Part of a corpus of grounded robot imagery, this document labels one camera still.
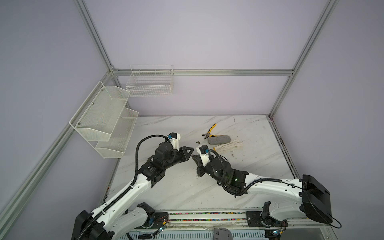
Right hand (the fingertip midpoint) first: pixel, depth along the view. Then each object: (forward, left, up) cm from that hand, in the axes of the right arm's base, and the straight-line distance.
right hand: (192, 156), depth 72 cm
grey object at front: (-29, -14, -21) cm, 39 cm away
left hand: (+3, -1, +1) cm, 3 cm away
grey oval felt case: (+24, -18, -18) cm, 35 cm away
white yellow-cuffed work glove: (+20, -24, -22) cm, 38 cm away
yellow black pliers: (+30, -9, -21) cm, 38 cm away
